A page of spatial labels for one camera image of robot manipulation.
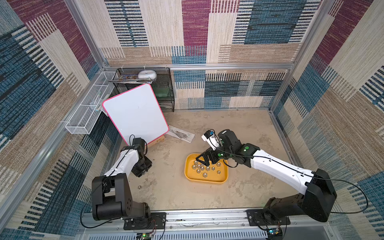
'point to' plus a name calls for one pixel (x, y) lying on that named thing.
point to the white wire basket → (84, 118)
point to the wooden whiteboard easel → (156, 141)
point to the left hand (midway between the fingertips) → (146, 169)
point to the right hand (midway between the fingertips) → (201, 153)
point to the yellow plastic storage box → (195, 170)
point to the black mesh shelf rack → (127, 79)
